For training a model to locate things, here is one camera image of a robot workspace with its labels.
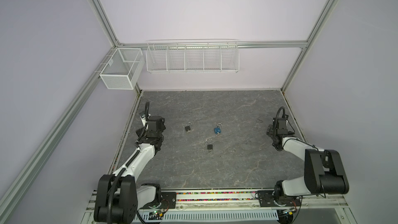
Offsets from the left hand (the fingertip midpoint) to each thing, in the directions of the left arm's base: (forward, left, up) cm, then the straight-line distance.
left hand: (151, 125), depth 86 cm
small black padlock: (-9, -33, -13) cm, 36 cm away
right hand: (-5, -76, -8) cm, 77 cm away
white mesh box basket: (+39, +21, +10) cm, 46 cm away
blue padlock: (+2, -39, -13) cm, 41 cm away
